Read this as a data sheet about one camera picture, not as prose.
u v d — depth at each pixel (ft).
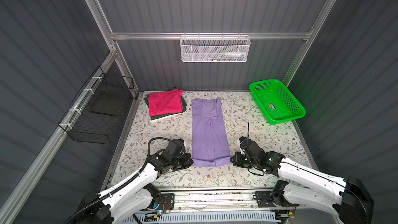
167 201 2.38
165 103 3.47
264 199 2.39
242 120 3.44
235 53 2.99
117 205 1.44
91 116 2.36
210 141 3.09
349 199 1.35
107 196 1.39
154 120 3.36
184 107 3.53
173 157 2.08
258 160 1.99
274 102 3.78
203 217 2.53
